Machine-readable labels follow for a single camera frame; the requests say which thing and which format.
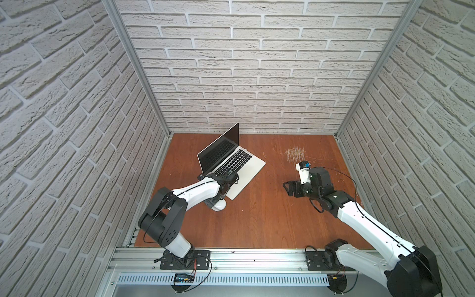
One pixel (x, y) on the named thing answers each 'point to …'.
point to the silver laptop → (225, 153)
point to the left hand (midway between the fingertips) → (218, 188)
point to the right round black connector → (338, 283)
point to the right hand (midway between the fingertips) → (286, 184)
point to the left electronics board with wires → (182, 278)
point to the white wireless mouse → (219, 205)
